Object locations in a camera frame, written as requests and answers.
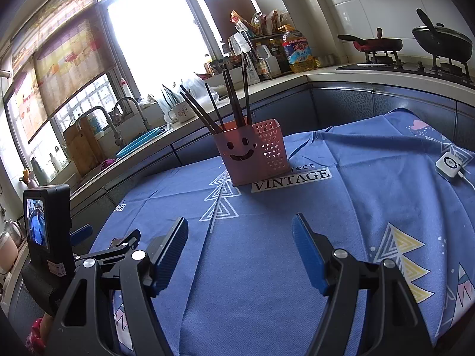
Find yellow cooking oil bottle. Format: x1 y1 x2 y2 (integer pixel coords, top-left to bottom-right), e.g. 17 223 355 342
278 25 316 74

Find row of seasoning jars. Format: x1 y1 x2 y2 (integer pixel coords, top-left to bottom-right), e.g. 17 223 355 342
203 54 242 75

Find blue printed tablecloth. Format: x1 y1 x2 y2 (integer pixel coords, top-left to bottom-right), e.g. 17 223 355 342
89 107 475 356

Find wooden cutting board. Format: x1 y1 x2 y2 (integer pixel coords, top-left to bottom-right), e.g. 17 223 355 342
62 117 106 177

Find person's left forearm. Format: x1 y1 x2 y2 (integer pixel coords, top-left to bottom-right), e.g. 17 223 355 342
25 311 56 356

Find small white square device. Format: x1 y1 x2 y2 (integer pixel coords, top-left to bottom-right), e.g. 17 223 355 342
435 152 466 182

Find red frying pan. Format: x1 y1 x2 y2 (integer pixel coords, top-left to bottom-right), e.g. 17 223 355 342
337 28 403 52

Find blue plastic basin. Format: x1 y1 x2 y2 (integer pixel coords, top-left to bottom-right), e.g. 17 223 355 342
116 127 166 158

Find clear plastic bag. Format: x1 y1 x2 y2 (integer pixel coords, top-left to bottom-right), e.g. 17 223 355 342
159 78 223 119

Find black kitchen rack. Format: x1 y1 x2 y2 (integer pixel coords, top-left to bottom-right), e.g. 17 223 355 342
248 33 290 78

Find red yellow snack bag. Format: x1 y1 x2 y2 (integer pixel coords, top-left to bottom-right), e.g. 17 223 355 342
229 9 249 26

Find set of brown chopsticks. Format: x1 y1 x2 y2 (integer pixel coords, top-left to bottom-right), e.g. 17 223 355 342
179 55 250 134

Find green onion stalks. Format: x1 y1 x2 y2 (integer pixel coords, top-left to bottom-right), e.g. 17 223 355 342
161 85 181 109

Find steel kettle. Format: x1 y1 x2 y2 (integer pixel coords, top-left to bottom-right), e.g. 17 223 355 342
2 219 25 247

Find pink plastic utensil holder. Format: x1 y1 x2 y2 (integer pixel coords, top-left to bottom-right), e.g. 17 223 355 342
213 119 291 187

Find white printed mug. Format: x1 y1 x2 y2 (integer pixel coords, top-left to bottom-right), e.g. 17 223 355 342
168 101 196 123

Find printed roller blind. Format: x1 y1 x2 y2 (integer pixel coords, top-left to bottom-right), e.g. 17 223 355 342
7 0 119 145

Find steel kitchen faucet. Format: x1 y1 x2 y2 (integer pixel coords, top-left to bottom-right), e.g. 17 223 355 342
112 96 151 132
75 105 125 148

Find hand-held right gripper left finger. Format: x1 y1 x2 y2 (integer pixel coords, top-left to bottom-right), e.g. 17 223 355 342
46 216 189 356

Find black wok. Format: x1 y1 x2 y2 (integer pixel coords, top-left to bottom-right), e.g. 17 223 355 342
412 8 474 62

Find pile of food packets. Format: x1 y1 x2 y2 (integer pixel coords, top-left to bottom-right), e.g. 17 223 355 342
252 9 294 34

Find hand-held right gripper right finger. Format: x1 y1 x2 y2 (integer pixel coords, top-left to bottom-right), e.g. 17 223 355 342
291 213 435 356

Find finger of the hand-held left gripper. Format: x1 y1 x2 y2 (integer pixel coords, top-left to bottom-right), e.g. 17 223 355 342
70 224 93 244
76 229 142 266

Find black gas stove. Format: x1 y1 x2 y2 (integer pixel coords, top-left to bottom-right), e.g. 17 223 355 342
336 50 475 86

